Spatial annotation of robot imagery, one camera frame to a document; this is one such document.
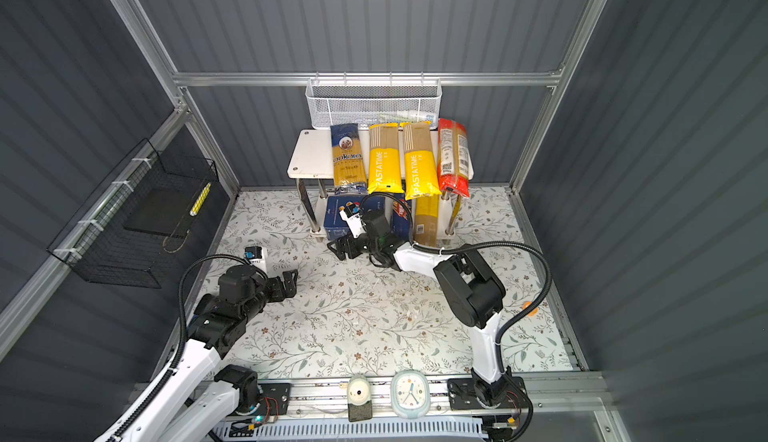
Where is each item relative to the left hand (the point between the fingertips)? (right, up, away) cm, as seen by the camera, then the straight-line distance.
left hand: (281, 274), depth 80 cm
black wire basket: (-34, +9, -16) cm, 39 cm away
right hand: (+15, +8, +11) cm, 20 cm away
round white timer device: (+23, -26, -12) cm, 37 cm away
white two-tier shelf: (+9, +29, -1) cm, 31 cm away
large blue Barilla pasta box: (+13, +12, +11) cm, 21 cm away
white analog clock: (+35, -28, -8) cm, 45 cm away
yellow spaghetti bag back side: (+42, +14, +19) cm, 48 cm away
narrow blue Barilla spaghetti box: (+34, +16, +19) cm, 42 cm away
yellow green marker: (-22, +20, 0) cm, 30 cm away
